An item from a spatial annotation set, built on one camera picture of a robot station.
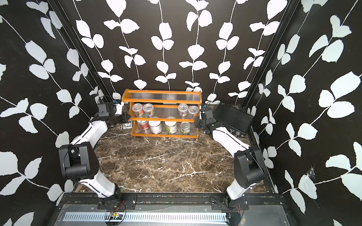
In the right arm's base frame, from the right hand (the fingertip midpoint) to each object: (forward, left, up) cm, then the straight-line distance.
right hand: (196, 116), depth 91 cm
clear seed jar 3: (+3, +9, +3) cm, 10 cm away
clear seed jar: (+3, +39, +3) cm, 39 cm away
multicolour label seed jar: (-1, +8, -11) cm, 14 cm away
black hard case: (+10, -32, -15) cm, 36 cm away
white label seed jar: (-3, +28, -8) cm, 29 cm away
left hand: (+2, +45, +1) cm, 45 cm away
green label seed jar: (-2, +17, -8) cm, 20 cm away
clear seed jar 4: (+2, +3, +4) cm, 5 cm away
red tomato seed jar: (0, +38, -11) cm, 40 cm away
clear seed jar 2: (+3, +32, +4) cm, 32 cm away
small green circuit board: (-53, +43, -18) cm, 70 cm away
